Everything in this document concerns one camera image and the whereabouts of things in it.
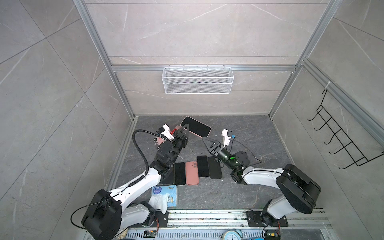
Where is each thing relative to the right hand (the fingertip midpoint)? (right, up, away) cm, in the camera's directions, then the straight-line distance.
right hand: (204, 140), depth 69 cm
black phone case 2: (+8, -19, +21) cm, 30 cm away
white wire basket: (-3, +38, +32) cm, 50 cm away
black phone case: (-15, -15, -9) cm, 23 cm away
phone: (-3, +5, +4) cm, 7 cm away
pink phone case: (-7, -20, +22) cm, 30 cm away
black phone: (+1, -19, +24) cm, 30 cm away
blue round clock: (+14, -43, -3) cm, 45 cm away
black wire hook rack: (+59, -6, -12) cm, 61 cm away
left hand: (-6, +8, +1) cm, 10 cm away
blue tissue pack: (-20, -30, +6) cm, 37 cm away
